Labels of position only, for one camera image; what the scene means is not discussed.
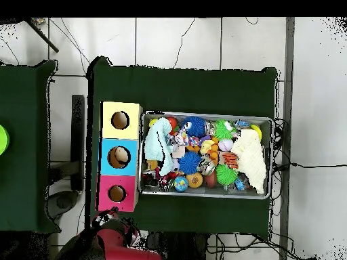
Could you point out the cream knitted cloth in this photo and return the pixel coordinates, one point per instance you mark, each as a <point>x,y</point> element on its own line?
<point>250,159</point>

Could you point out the green spiky ball with eyes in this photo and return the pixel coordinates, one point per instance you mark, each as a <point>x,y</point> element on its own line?
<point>222,131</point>

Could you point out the white baseball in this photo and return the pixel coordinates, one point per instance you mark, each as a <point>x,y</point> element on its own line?
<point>225,145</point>

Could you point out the dark grey rounded base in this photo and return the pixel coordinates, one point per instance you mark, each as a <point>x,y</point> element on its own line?
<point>63,201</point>

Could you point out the lime green object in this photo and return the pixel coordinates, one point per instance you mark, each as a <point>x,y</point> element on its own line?
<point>3,139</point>

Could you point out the silver mesh bin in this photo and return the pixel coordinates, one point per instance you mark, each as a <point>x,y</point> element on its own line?
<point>200,191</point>

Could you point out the black tripod leg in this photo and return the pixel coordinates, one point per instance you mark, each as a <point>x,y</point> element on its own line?
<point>43,36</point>

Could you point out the yellow duck plush toy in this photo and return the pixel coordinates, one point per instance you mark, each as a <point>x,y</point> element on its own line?
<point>206,146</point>

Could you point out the black flat panel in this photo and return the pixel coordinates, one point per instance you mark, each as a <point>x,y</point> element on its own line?
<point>77,135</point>

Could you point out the globe print ball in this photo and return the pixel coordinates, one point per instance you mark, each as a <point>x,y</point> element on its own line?
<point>181,184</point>

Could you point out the wooden box with three holes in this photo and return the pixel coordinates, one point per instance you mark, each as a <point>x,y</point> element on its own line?
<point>108,132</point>

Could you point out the orange tiger plush toy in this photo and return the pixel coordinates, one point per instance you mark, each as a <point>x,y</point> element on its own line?
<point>230,160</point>

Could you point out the blue spiky ball with eyes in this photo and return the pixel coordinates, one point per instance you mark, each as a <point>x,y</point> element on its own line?
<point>196,127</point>

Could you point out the mint green cloth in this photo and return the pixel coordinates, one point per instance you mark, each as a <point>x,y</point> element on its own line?
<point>154,143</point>

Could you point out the dark green tablecloth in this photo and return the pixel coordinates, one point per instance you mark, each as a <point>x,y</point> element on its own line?
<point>24,108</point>
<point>189,89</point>

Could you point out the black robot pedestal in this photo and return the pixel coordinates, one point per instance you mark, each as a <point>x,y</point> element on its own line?
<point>179,249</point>

